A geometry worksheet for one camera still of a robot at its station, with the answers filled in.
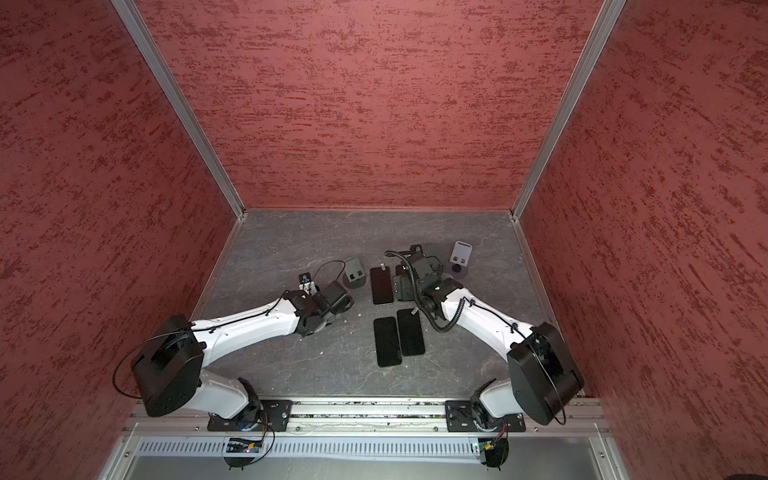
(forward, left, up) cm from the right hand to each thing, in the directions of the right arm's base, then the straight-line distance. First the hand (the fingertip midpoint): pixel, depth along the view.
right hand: (410, 286), depth 88 cm
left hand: (-7, +28, -4) cm, 29 cm away
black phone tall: (+7, +9, -11) cm, 16 cm away
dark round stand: (+8, +18, -4) cm, 20 cm away
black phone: (-12, 0, -9) cm, 15 cm away
